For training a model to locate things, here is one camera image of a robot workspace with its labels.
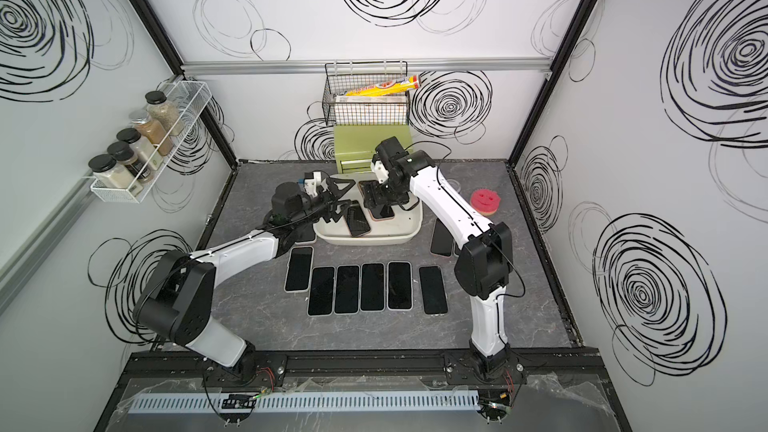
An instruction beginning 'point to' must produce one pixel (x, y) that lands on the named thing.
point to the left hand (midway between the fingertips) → (353, 191)
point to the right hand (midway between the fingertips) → (377, 201)
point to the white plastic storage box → (391, 222)
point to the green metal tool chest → (355, 145)
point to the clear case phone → (433, 290)
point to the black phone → (443, 244)
